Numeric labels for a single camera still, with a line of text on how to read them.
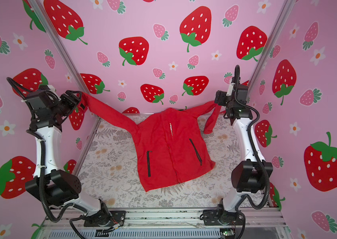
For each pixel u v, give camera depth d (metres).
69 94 0.65
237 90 0.57
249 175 0.45
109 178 0.88
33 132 0.48
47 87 0.63
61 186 0.44
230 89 0.69
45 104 0.53
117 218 0.74
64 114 0.62
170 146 0.98
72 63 0.89
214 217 0.73
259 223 0.73
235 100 0.58
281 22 0.73
